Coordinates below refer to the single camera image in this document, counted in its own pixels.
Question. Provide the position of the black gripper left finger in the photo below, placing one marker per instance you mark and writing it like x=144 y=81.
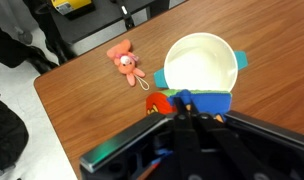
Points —
x=132 y=143

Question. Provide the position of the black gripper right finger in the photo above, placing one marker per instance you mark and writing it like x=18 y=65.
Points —
x=252 y=146

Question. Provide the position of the colourful patterned cube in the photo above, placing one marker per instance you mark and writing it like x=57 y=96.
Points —
x=212 y=101

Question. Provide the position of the pink plush toy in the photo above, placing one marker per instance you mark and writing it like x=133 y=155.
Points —
x=125 y=61

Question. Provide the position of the cream bowl teal rim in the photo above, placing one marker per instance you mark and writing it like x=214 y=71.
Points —
x=200 y=63

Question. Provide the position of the black fabric bag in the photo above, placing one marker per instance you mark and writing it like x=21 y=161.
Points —
x=7 y=133

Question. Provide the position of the orange black bar clamp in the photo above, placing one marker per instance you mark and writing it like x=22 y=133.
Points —
x=125 y=15

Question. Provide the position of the black perforated breadboard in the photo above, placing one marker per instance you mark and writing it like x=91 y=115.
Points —
x=102 y=16

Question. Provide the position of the yellow emergency stop box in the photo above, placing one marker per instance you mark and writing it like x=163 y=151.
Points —
x=72 y=6

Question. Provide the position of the black trouser legs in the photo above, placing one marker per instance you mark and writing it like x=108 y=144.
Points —
x=8 y=46

